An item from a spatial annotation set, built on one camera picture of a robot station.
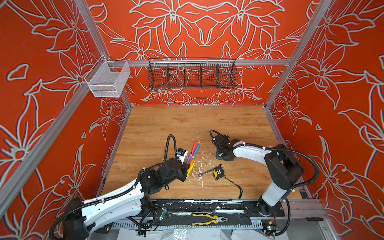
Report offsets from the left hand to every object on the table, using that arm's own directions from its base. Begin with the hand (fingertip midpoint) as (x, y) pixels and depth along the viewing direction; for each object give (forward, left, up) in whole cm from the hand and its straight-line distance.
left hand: (189, 164), depth 75 cm
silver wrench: (+6, -18, -13) cm, 23 cm away
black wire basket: (+58, +6, +16) cm, 61 cm away
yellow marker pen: (+2, 0, -12) cm, 12 cm away
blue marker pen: (+14, -4, -12) cm, 19 cm away
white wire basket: (+46, +56, +19) cm, 74 cm away
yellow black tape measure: (0, -16, -10) cm, 19 cm away
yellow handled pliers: (-21, -15, -12) cm, 28 cm away
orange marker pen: (+7, -1, -13) cm, 15 cm away
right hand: (+13, -18, -13) cm, 26 cm away
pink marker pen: (+17, -2, -12) cm, 21 cm away
